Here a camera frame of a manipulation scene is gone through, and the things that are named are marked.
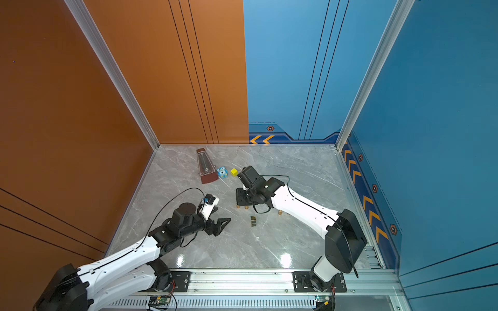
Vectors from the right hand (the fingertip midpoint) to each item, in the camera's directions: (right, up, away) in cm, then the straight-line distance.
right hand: (237, 198), depth 80 cm
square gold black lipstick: (+6, -10, +3) cm, 12 cm away
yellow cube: (-4, +10, +25) cm, 27 cm away
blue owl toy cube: (-11, +10, +25) cm, 29 cm away
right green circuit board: (+32, -37, -8) cm, 50 cm away
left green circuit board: (-29, -37, -8) cm, 47 cm away
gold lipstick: (-1, -7, +14) cm, 15 cm away
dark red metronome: (-17, +11, +19) cm, 28 cm away
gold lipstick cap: (+3, -7, +13) cm, 15 cm away
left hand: (-6, -5, 0) cm, 8 cm away
